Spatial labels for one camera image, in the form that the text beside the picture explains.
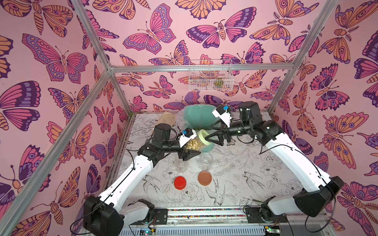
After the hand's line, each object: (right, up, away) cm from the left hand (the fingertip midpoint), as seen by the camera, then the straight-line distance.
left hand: (197, 143), depth 71 cm
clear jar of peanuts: (-9, -16, +18) cm, 26 cm away
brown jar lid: (+5, -22, +14) cm, 27 cm away
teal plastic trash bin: (+3, +14, +25) cm, 29 cm away
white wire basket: (+9, +41, +24) cm, 49 cm away
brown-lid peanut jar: (+6, -13, +21) cm, 26 cm away
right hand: (+6, +7, -6) cm, 11 cm away
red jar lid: (-9, -24, +12) cm, 28 cm away
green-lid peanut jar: (0, +1, -5) cm, 5 cm away
